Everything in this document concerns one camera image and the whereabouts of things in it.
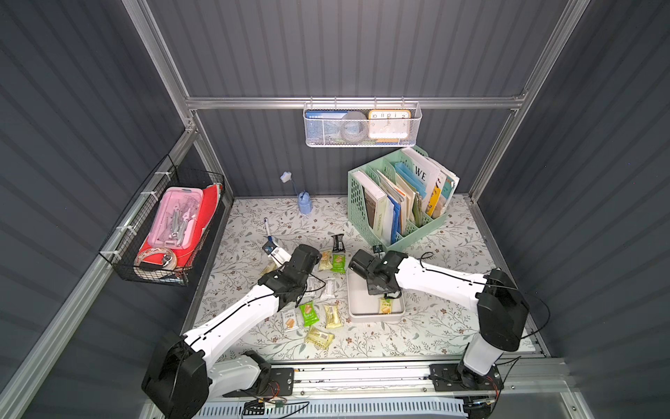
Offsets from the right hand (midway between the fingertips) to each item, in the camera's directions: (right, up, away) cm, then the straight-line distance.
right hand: (384, 282), depth 85 cm
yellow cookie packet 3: (-21, -17, -4) cm, 27 cm away
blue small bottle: (-30, +28, +27) cm, 49 cm away
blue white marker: (-44, +14, +22) cm, 51 cm away
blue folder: (+5, +21, +4) cm, 22 cm away
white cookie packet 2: (-18, -3, +6) cm, 19 cm away
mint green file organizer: (+6, +29, +2) cm, 29 cm away
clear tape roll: (-59, +10, -18) cm, 62 cm away
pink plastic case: (-60, +20, -13) cm, 65 cm away
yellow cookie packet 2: (-17, -11, -1) cm, 20 cm away
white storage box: (-6, -9, +4) cm, 12 cm away
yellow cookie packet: (-20, +5, +13) cm, 25 cm away
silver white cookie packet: (-31, -12, -1) cm, 33 cm away
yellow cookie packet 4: (+1, -8, +2) cm, 8 cm away
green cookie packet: (-25, -11, 0) cm, 27 cm away
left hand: (-28, +9, -2) cm, 29 cm away
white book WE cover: (+17, +37, +8) cm, 42 cm away
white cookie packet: (-24, -2, +9) cm, 26 cm away
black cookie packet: (-15, +11, +17) cm, 25 cm away
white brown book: (-3, +27, 0) cm, 27 cm away
